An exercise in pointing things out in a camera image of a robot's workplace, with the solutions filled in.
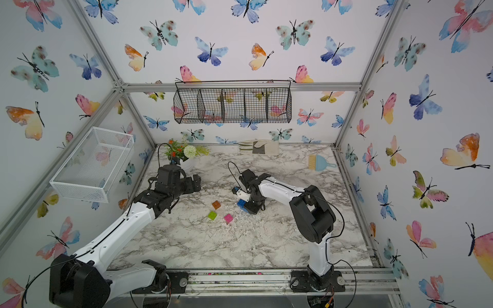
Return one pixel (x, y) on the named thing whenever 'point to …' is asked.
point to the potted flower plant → (177, 153)
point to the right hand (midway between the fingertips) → (254, 205)
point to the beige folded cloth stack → (260, 147)
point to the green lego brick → (212, 215)
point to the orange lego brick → (216, 205)
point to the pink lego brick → (228, 218)
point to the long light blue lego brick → (241, 203)
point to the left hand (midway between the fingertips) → (192, 177)
